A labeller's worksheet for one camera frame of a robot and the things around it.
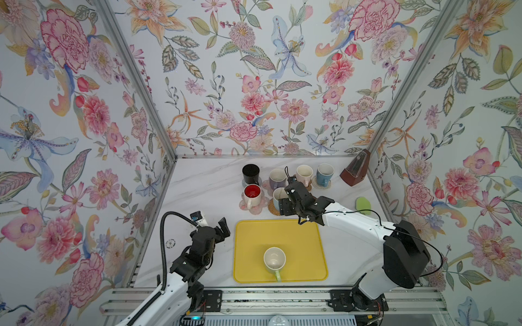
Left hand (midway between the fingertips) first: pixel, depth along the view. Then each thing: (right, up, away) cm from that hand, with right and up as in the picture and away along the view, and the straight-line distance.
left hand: (220, 223), depth 83 cm
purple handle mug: (+26, +18, +26) cm, 41 cm away
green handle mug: (+22, -14, -1) cm, 26 cm away
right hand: (+27, +8, +5) cm, 29 cm away
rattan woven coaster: (+22, +3, +18) cm, 28 cm away
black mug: (+12, +21, +18) cm, 30 cm away
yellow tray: (+34, -10, +5) cm, 36 cm away
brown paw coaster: (+41, +13, +22) cm, 48 cm away
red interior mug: (+12, +10, +18) cm, 24 cm away
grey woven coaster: (+16, +16, +27) cm, 35 cm away
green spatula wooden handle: (+66, +6, +18) cm, 69 cm away
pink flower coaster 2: (+15, +3, +15) cm, 21 cm away
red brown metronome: (+65, +22, +20) cm, 71 cm away
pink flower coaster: (+19, +12, +24) cm, 33 cm away
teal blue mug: (+48, +21, +18) cm, 55 cm away
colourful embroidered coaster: (+45, +15, +26) cm, 55 cm away
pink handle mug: (+38, +20, +19) cm, 47 cm away
